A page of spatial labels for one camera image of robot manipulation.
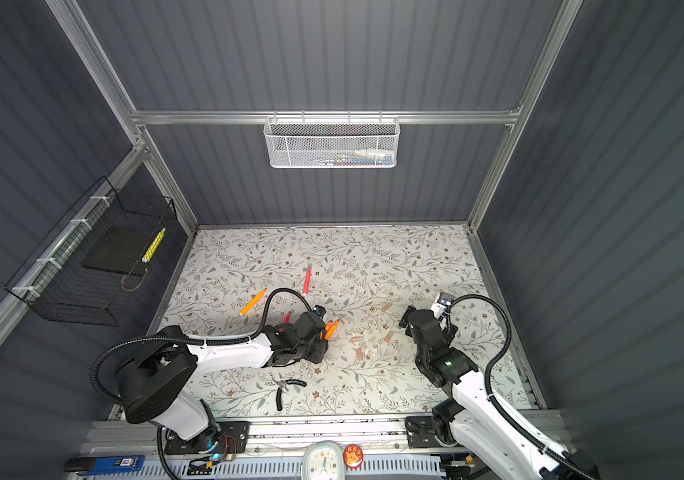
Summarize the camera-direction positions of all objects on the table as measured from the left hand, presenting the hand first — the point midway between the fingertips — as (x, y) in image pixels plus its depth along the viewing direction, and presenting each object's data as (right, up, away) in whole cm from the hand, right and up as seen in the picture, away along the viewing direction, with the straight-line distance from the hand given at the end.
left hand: (323, 345), depth 88 cm
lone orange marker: (-23, +13, +11) cm, 29 cm away
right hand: (+30, +11, -6) cm, 32 cm away
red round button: (+9, -21, -18) cm, 29 cm away
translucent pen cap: (+20, +2, +3) cm, 20 cm away
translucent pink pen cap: (+20, +10, +9) cm, 24 cm away
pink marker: (-7, +18, +16) cm, 25 cm away
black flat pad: (-50, +29, -13) cm, 59 cm away
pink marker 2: (-13, +7, +7) cm, 16 cm away
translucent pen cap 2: (+10, +1, +2) cm, 10 cm away
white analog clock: (+2, -20, -20) cm, 29 cm away
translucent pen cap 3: (+11, -2, -1) cm, 11 cm away
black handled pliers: (-11, -11, -8) cm, 17 cm away
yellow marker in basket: (-44, +28, -13) cm, 53 cm away
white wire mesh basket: (+1, +74, +35) cm, 82 cm away
